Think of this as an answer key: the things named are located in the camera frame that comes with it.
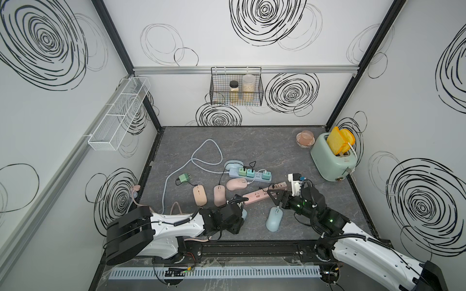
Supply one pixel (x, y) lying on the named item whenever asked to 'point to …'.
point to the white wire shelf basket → (107, 136)
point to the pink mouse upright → (219, 195)
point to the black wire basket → (219, 91)
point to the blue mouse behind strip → (233, 163)
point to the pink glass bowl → (305, 139)
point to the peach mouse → (199, 195)
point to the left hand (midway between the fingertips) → (239, 222)
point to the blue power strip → (258, 176)
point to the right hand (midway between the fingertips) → (272, 194)
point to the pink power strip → (263, 194)
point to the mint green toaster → (332, 167)
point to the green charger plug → (184, 177)
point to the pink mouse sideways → (233, 183)
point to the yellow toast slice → (340, 140)
